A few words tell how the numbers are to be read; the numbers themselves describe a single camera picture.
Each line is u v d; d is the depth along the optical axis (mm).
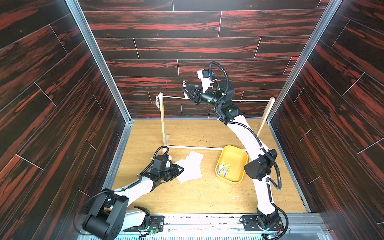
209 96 629
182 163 965
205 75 595
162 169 713
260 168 526
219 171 905
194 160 964
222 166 928
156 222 739
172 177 782
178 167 832
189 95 666
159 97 692
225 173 902
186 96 682
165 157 795
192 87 630
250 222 734
